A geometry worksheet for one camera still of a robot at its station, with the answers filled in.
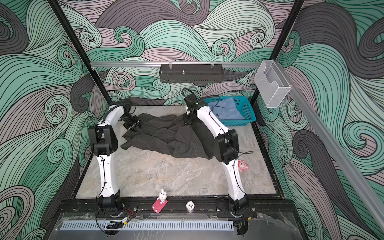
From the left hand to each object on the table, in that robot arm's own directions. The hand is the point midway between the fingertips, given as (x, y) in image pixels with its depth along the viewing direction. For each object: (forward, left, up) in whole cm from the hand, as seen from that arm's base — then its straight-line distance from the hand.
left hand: (140, 126), depth 99 cm
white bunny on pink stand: (-45, -20, -1) cm, 50 cm away
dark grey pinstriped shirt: (-3, -21, -5) cm, 22 cm away
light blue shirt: (+19, -62, -2) cm, 65 cm away
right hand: (-1, -32, +7) cm, 33 cm away
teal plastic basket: (+22, -76, 0) cm, 79 cm away
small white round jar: (-47, -35, 0) cm, 58 cm away
